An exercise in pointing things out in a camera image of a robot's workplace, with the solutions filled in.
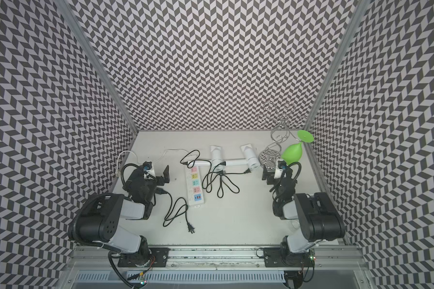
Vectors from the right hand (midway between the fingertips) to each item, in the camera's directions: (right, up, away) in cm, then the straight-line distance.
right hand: (274, 166), depth 90 cm
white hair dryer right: (-11, +2, +6) cm, 13 cm away
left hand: (-58, 0, +1) cm, 58 cm away
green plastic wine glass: (+6, +7, -10) cm, 14 cm away
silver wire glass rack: (+3, +23, -10) cm, 25 cm away
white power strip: (-40, -10, 0) cm, 42 cm away
